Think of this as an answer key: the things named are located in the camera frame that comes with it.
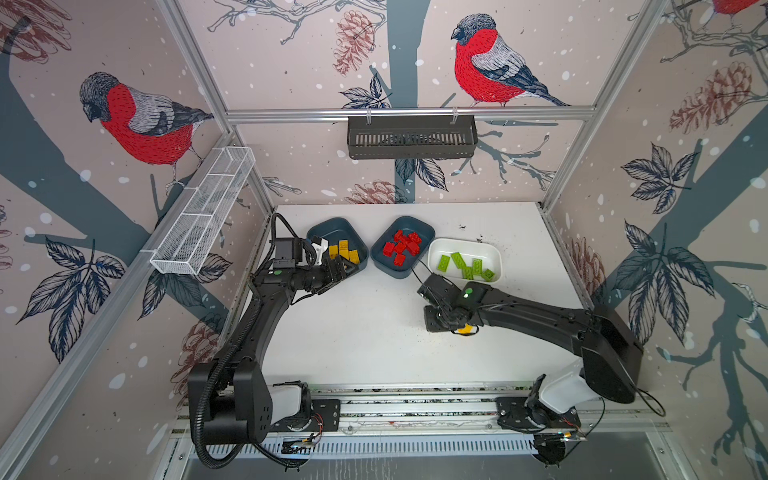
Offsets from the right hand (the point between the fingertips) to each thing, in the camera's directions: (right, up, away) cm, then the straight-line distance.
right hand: (426, 326), depth 83 cm
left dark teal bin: (-30, +28, +28) cm, 50 cm away
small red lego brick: (-7, +25, +27) cm, 38 cm away
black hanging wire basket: (-3, +61, +21) cm, 64 cm away
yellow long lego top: (-23, +18, +22) cm, 37 cm away
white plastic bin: (+18, +20, +22) cm, 35 cm away
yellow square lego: (+9, +2, -9) cm, 13 cm away
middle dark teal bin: (-4, +30, +28) cm, 41 cm away
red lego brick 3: (-7, +21, +24) cm, 33 cm away
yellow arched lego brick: (-28, +21, +24) cm, 42 cm away
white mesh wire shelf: (-61, +32, -5) cm, 69 cm away
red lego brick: (-2, +25, +27) cm, 37 cm away
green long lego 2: (+14, +16, +20) cm, 30 cm away
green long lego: (+8, +16, +20) cm, 27 cm away
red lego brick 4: (-7, +17, +20) cm, 27 cm away
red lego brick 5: (-2, +21, +22) cm, 31 cm away
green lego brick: (+20, +15, +18) cm, 31 cm away
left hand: (-22, +16, -3) cm, 27 cm away
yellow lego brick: (-31, +20, +21) cm, 42 cm away
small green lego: (+17, +13, +18) cm, 27 cm away
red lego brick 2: (-11, +21, +22) cm, 32 cm away
